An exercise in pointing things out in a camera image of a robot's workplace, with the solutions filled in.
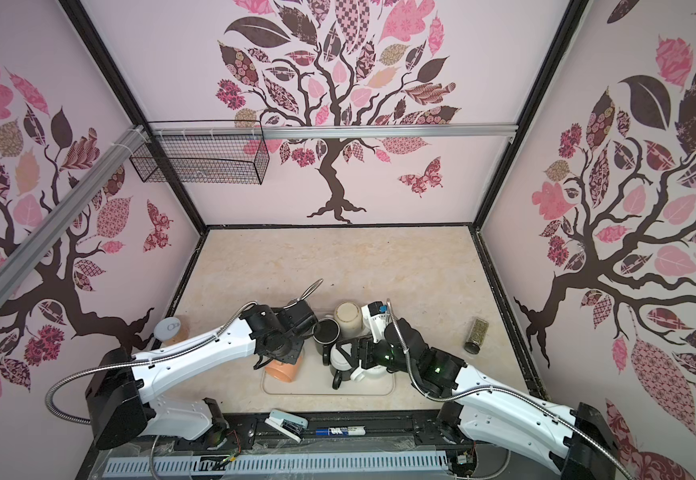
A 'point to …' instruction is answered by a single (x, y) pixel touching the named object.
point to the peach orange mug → (285, 372)
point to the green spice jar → (478, 333)
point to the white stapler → (289, 424)
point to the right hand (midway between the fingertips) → (344, 343)
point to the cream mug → (350, 319)
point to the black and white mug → (340, 367)
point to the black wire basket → (205, 160)
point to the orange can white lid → (171, 331)
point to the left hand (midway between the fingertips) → (285, 355)
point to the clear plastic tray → (314, 378)
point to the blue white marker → (341, 431)
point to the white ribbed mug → (360, 373)
